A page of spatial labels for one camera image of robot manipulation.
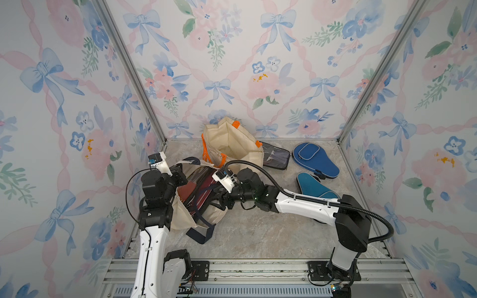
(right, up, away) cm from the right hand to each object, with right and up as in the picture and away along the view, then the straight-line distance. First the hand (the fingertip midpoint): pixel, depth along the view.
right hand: (204, 192), depth 75 cm
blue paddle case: (+56, +15, +31) cm, 66 cm away
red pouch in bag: (-5, -1, +4) cm, 7 cm away
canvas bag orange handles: (+7, +24, +34) cm, 43 cm away
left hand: (-8, +12, -3) cm, 15 cm away
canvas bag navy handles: (-4, -19, +9) cm, 22 cm away
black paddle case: (+35, +15, +34) cm, 51 cm away
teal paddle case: (+51, -1, +22) cm, 55 cm away
